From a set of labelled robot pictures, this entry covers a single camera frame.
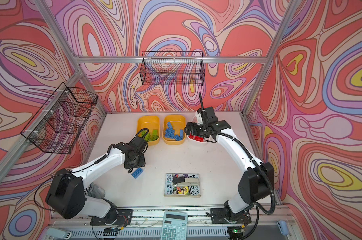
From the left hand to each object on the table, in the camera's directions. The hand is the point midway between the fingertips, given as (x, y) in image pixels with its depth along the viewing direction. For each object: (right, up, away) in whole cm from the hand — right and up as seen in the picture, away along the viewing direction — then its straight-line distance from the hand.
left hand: (141, 163), depth 86 cm
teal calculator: (+20, -25, -17) cm, 36 cm away
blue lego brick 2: (+15, +21, +21) cm, 33 cm away
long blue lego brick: (+23, +17, +19) cm, 34 cm away
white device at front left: (-34, -28, -17) cm, 48 cm away
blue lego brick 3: (+15, +17, +18) cm, 29 cm away
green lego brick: (+5, +15, +15) cm, 22 cm away
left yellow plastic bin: (+1, +25, +24) cm, 35 cm away
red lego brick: (+34, +14, +15) cm, 40 cm away
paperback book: (+28, -13, -6) cm, 31 cm away
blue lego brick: (-3, -6, 0) cm, 7 cm away
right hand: (+30, +18, -3) cm, 35 cm away
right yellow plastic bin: (+20, +25, +26) cm, 41 cm away
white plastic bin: (+38, +12, +10) cm, 41 cm away
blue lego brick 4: (+21, +14, +16) cm, 29 cm away
